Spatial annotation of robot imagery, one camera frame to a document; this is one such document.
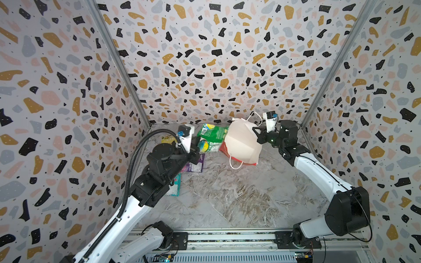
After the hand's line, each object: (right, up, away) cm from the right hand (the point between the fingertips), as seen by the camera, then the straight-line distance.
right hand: (254, 128), depth 80 cm
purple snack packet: (-33, -22, +15) cm, 43 cm away
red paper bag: (-3, -9, +25) cm, 27 cm away
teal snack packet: (-41, -32, +6) cm, 53 cm away
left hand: (-24, -5, -19) cm, 31 cm away
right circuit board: (+20, -57, -9) cm, 61 cm away
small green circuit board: (-40, -57, -10) cm, 70 cm away
